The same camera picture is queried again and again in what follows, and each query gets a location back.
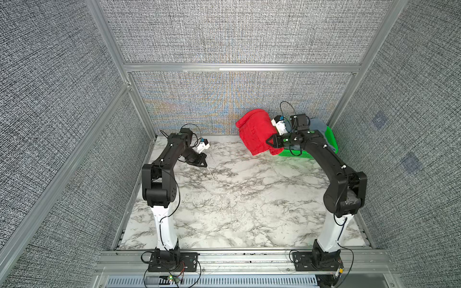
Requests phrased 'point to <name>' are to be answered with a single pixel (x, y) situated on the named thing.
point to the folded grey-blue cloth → (317, 124)
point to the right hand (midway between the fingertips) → (270, 134)
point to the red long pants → (256, 128)
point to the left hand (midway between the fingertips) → (207, 163)
